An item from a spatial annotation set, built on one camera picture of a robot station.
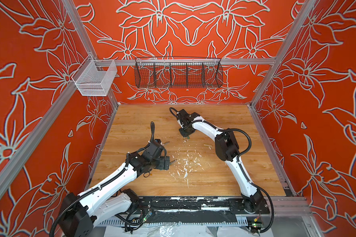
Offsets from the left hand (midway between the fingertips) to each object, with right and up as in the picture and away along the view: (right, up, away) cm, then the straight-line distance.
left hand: (162, 159), depth 80 cm
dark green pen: (+6, -4, +9) cm, 12 cm away
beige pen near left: (0, +6, +17) cm, 18 cm away
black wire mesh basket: (+6, +55, +21) cm, 59 cm away
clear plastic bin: (-46, +49, +13) cm, 68 cm away
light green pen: (+16, +10, +18) cm, 26 cm away
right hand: (+14, +14, +23) cm, 30 cm away
